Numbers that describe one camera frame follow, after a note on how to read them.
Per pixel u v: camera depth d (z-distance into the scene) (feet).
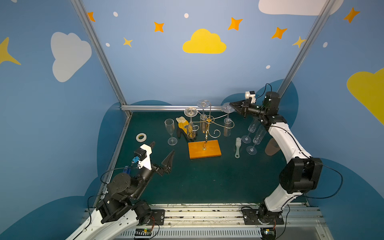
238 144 3.34
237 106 2.41
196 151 3.17
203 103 2.62
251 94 2.49
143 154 1.50
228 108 2.49
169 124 2.90
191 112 2.46
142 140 3.43
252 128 3.22
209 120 2.46
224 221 2.41
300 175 1.50
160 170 1.69
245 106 2.25
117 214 1.47
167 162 1.70
